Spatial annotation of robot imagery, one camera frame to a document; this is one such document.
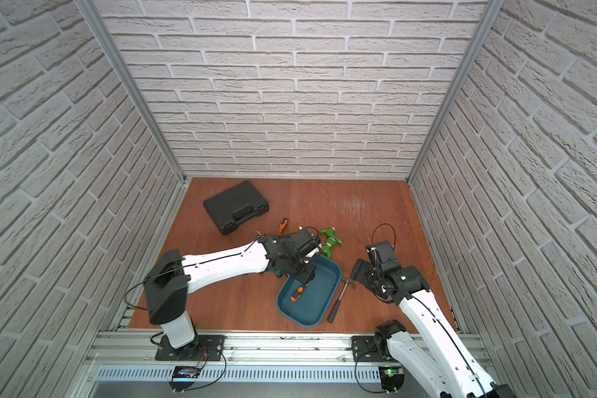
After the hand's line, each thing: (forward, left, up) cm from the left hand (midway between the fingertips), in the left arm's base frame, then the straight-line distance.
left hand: (314, 272), depth 80 cm
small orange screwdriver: (+24, +12, -8) cm, 28 cm away
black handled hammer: (-9, -7, -9) cm, 14 cm away
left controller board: (-27, +39, -12) cm, 49 cm away
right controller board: (-28, -23, -10) cm, 37 cm away
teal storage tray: (-9, +1, -9) cm, 13 cm away
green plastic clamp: (+15, -7, -6) cm, 18 cm away
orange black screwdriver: (-5, +6, -8) cm, 11 cm away
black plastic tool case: (+32, +33, -5) cm, 46 cm away
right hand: (-2, -16, +2) cm, 16 cm away
